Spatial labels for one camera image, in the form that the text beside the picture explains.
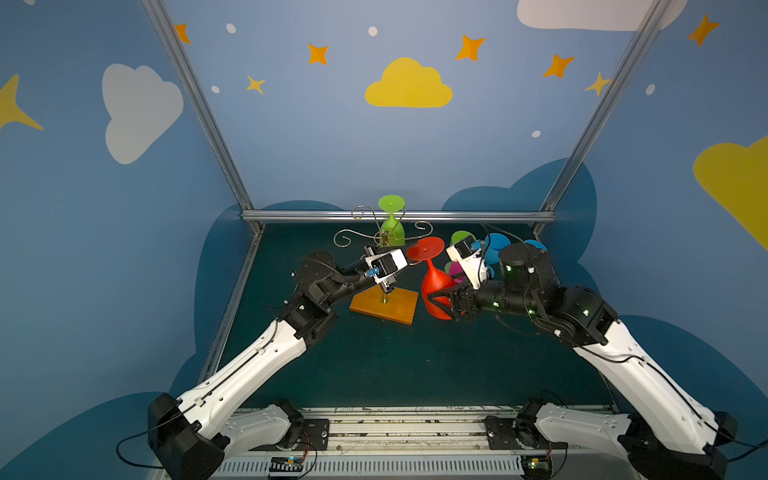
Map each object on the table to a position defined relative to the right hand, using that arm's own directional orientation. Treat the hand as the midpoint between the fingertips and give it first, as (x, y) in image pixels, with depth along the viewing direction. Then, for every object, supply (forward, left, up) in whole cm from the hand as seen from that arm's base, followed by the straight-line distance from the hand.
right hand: (442, 285), depth 61 cm
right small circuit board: (-27, -27, -39) cm, 55 cm away
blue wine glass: (+35, -24, -25) cm, 49 cm away
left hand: (+4, +7, +9) cm, 12 cm away
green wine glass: (+20, +11, -5) cm, 24 cm away
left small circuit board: (-30, +35, -38) cm, 60 cm away
